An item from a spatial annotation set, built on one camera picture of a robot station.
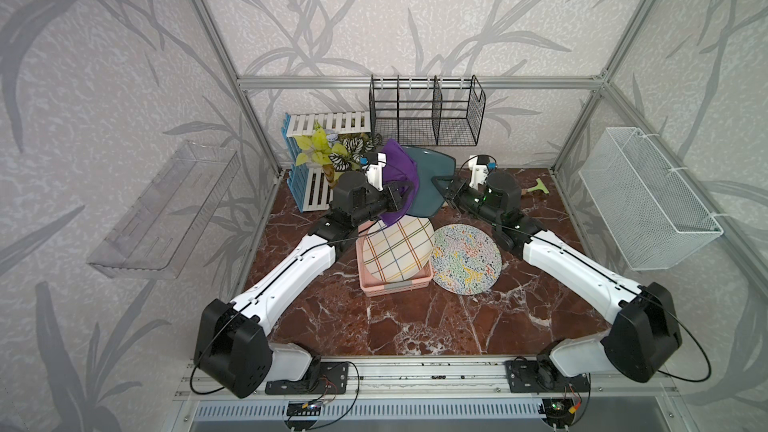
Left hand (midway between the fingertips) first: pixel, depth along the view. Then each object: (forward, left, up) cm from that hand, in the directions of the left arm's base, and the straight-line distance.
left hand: (413, 186), depth 73 cm
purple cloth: (+7, +4, 0) cm, 8 cm away
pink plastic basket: (-15, +10, -25) cm, 31 cm away
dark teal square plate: (+6, -4, +2) cm, 7 cm away
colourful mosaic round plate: (-4, -18, -31) cm, 36 cm away
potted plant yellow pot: (+17, +22, -5) cm, 28 cm away
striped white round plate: (-3, +3, -28) cm, 29 cm away
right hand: (+1, -4, +1) cm, 4 cm away
